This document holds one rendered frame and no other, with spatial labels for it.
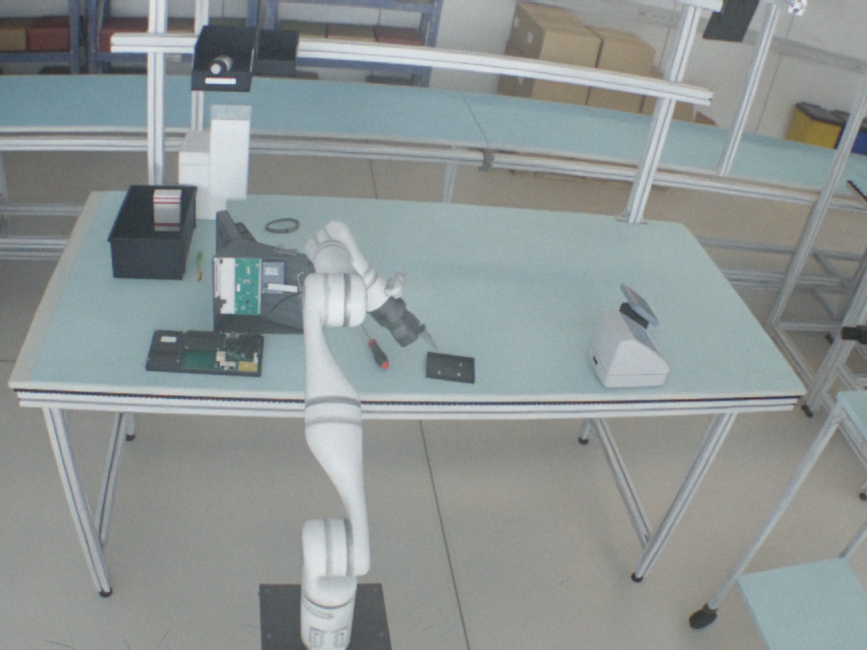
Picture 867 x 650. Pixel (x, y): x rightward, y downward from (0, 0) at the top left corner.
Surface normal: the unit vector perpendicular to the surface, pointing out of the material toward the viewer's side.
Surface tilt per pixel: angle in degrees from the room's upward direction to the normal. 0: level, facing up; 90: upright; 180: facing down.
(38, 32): 90
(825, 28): 90
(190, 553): 0
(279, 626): 0
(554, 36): 90
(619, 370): 90
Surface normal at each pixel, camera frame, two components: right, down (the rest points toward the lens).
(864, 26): 0.18, 0.59
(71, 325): 0.17, -0.80
